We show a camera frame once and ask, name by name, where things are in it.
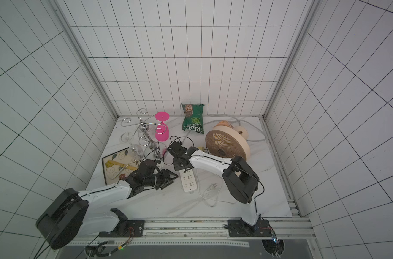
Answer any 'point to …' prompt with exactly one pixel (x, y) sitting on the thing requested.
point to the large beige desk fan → (225, 141)
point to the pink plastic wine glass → (162, 134)
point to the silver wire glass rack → (154, 149)
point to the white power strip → (188, 179)
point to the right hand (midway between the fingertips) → (174, 166)
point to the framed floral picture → (119, 164)
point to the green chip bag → (192, 118)
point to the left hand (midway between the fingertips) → (174, 180)
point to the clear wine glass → (135, 151)
